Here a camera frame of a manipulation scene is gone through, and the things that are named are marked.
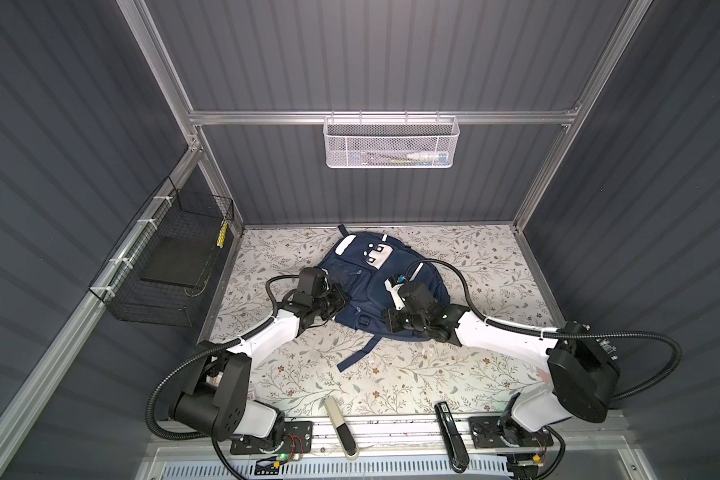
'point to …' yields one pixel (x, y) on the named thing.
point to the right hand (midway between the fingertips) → (383, 316)
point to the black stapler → (458, 452)
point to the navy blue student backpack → (360, 263)
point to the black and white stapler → (344, 436)
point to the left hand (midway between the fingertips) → (354, 296)
